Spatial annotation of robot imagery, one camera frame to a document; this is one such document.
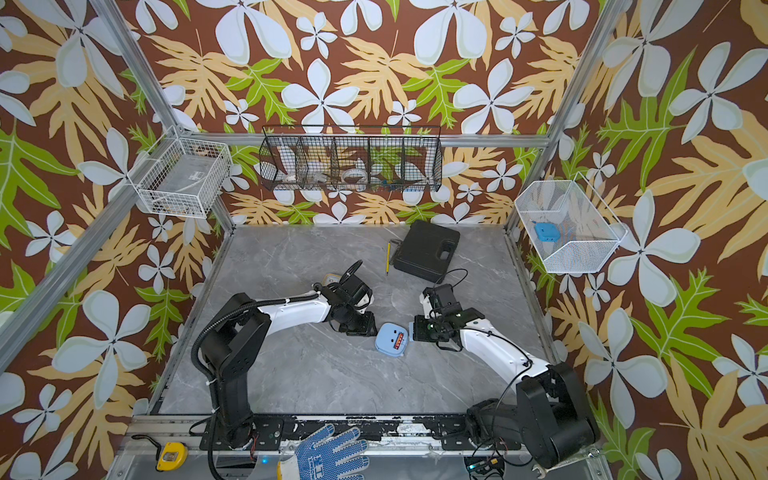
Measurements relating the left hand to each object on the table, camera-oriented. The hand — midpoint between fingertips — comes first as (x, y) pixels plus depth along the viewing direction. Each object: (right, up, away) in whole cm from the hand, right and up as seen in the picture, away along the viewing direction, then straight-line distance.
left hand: (376, 330), depth 91 cm
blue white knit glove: (-13, -26, -20) cm, 36 cm away
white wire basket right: (+55, +31, -8) cm, 64 cm away
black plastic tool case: (+18, +25, +14) cm, 34 cm away
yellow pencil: (+4, +22, +19) cm, 29 cm away
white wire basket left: (-56, +46, -6) cm, 73 cm away
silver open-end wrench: (+40, -28, -22) cm, 53 cm away
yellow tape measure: (-48, -25, -21) cm, 58 cm away
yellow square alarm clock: (-16, +15, +11) cm, 25 cm away
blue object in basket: (+48, +30, -8) cm, 57 cm away
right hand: (+10, +1, -4) cm, 11 cm away
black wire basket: (-8, +56, +6) cm, 57 cm away
